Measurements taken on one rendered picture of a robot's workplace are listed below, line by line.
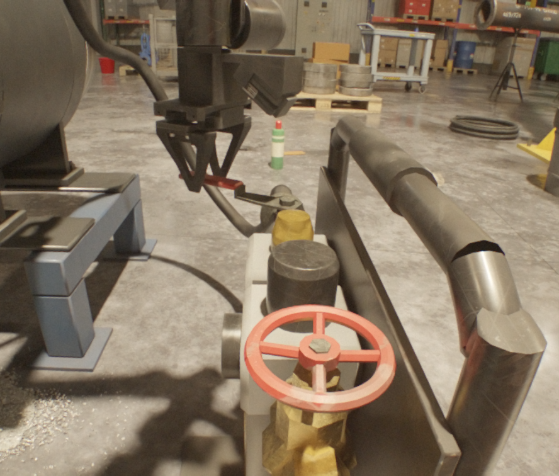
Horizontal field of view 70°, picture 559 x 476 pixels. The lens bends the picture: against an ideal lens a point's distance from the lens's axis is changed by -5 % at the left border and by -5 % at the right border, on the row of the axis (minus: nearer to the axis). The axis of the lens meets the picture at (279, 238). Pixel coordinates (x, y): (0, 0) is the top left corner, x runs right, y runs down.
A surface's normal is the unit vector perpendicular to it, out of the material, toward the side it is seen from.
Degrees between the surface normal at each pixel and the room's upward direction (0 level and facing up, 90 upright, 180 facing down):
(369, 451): 90
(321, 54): 90
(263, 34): 110
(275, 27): 98
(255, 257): 0
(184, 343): 0
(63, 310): 90
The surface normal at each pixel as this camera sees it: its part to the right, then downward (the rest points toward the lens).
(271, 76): -0.45, 0.37
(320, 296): 0.41, 0.41
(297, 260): 0.04, -0.90
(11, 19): 0.98, -0.20
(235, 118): 0.89, 0.22
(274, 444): -0.84, -0.47
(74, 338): 0.04, 0.44
